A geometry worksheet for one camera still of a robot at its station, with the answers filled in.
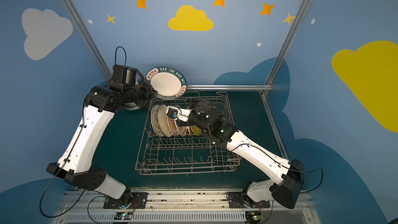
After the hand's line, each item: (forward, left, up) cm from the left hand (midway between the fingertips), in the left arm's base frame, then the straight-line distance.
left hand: (160, 89), depth 67 cm
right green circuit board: (-42, -43, -40) cm, 73 cm away
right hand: (-4, -10, -2) cm, 11 cm away
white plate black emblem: (+1, +9, -26) cm, 28 cm away
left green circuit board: (-43, +17, -40) cm, 61 cm away
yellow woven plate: (0, -15, -34) cm, 37 cm away
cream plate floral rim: (+1, +3, -27) cm, 27 cm away
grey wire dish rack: (-13, -11, -40) cm, 43 cm away
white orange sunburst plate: (-1, -7, -34) cm, 34 cm away
